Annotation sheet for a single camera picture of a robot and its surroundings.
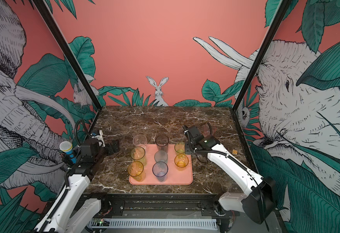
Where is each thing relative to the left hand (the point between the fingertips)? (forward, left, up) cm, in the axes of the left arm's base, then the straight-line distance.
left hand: (110, 140), depth 80 cm
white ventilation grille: (-39, -43, -17) cm, 61 cm away
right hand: (-5, -43, -1) cm, 44 cm away
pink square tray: (-16, -36, -17) cm, 43 cm away
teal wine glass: (-4, -28, -14) cm, 31 cm away
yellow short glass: (-7, -40, -17) cm, 44 cm away
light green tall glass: (-6, -15, -7) cm, 17 cm away
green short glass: (+2, -40, -15) cm, 43 cm away
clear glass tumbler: (+7, -13, -14) cm, 20 cm away
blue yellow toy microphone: (-7, +18, +6) cm, 20 cm away
